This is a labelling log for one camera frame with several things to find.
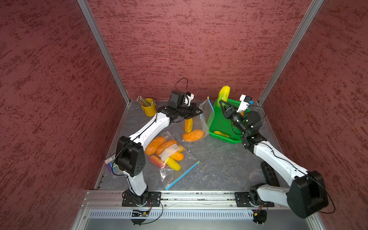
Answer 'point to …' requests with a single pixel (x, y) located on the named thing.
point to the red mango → (157, 161)
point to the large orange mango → (162, 146)
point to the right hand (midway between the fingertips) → (219, 104)
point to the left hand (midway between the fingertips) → (201, 113)
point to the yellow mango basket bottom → (221, 134)
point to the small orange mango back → (188, 125)
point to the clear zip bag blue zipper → (169, 177)
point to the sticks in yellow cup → (141, 99)
